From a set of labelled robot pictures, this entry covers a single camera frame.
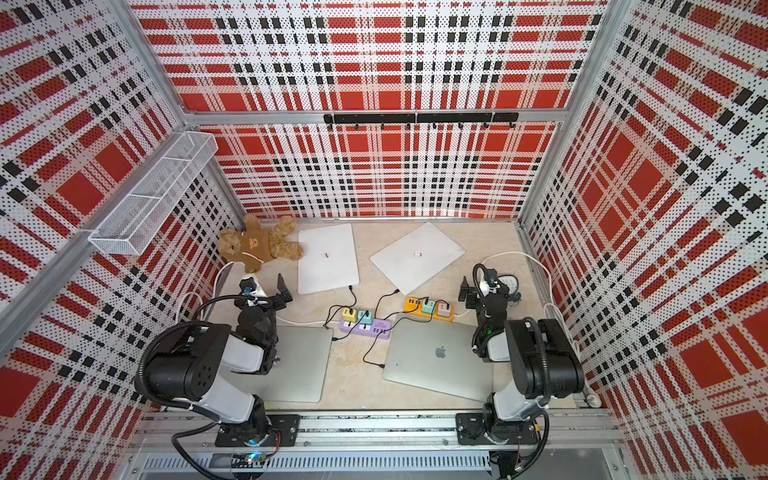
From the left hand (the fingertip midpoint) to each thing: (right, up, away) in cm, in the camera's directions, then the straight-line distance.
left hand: (271, 278), depth 89 cm
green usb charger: (+48, -9, -1) cm, 48 cm away
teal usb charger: (+29, -12, -2) cm, 32 cm away
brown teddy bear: (-13, +10, +15) cm, 22 cm away
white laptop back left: (+13, +5, +19) cm, 23 cm away
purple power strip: (+33, -15, 0) cm, 36 cm away
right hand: (+65, 0, +3) cm, 66 cm away
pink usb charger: (+52, -10, -1) cm, 53 cm away
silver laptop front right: (+50, -22, -3) cm, 55 cm away
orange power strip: (+44, -10, +6) cm, 45 cm away
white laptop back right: (+46, +5, +22) cm, 51 cm away
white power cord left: (-28, -10, -1) cm, 30 cm away
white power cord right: (+89, -9, +10) cm, 90 cm away
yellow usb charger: (+24, -11, -1) cm, 26 cm away
